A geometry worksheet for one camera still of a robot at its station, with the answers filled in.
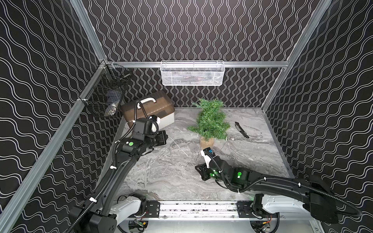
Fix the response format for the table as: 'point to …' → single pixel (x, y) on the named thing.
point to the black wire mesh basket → (103, 95)
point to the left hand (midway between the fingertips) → (167, 133)
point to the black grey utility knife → (241, 130)
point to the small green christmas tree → (211, 124)
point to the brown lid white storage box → (158, 105)
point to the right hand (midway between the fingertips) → (196, 166)
